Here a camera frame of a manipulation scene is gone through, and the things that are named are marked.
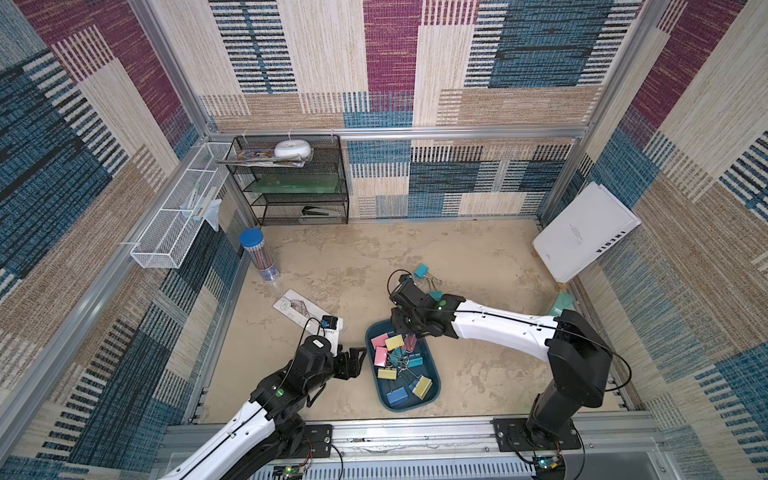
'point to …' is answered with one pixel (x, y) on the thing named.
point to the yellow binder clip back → (394, 342)
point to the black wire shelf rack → (292, 179)
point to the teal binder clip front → (397, 354)
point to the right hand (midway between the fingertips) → (396, 316)
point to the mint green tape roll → (564, 301)
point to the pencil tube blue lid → (253, 241)
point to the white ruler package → (299, 308)
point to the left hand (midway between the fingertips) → (355, 348)
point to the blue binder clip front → (397, 395)
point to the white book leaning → (595, 225)
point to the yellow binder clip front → (422, 387)
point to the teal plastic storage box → (403, 368)
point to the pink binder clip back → (380, 357)
